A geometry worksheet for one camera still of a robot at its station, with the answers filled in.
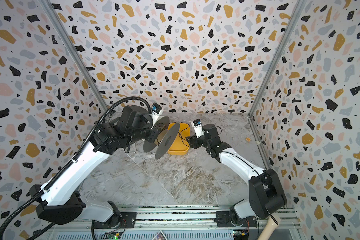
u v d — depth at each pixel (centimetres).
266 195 43
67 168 39
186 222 73
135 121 45
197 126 74
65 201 41
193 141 75
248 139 106
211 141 65
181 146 94
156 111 54
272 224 70
